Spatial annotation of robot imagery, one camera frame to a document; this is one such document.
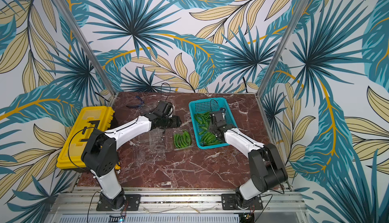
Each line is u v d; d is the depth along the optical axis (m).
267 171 0.44
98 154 0.47
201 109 1.07
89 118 0.84
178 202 0.75
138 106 1.10
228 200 0.74
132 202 0.73
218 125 0.70
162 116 0.70
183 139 0.94
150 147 0.86
